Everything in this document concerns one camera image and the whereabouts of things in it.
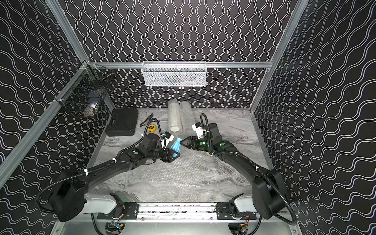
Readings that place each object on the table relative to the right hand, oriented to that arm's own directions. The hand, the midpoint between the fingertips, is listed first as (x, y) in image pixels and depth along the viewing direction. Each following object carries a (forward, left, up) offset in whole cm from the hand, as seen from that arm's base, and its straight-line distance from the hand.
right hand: (184, 142), depth 80 cm
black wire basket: (+29, +64, +10) cm, 71 cm away
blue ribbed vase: (-2, +4, 0) cm, 5 cm away
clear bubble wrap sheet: (-6, -4, -19) cm, 20 cm away
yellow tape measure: (+22, +25, -15) cm, 37 cm away
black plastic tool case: (+27, +48, -15) cm, 57 cm away
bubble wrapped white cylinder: (+30, +9, -10) cm, 33 cm away
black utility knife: (+32, +30, -16) cm, 47 cm away
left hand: (-4, +4, -2) cm, 6 cm away
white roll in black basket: (+15, +54, +10) cm, 57 cm away
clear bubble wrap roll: (+28, -1, -10) cm, 30 cm away
